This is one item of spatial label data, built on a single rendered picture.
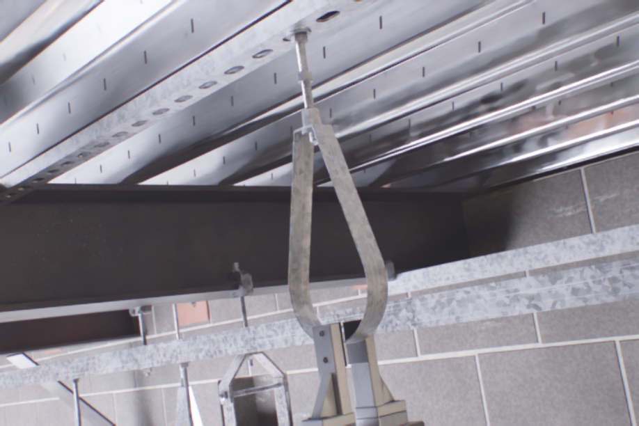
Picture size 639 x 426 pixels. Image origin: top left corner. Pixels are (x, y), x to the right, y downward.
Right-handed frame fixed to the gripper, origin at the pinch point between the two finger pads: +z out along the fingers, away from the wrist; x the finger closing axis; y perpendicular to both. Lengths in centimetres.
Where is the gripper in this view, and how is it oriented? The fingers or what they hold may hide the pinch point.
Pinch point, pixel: (344, 343)
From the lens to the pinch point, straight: 78.4
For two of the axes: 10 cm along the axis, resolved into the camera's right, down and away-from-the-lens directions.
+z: -1.5, -9.8, 1.3
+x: 7.3, -0.2, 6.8
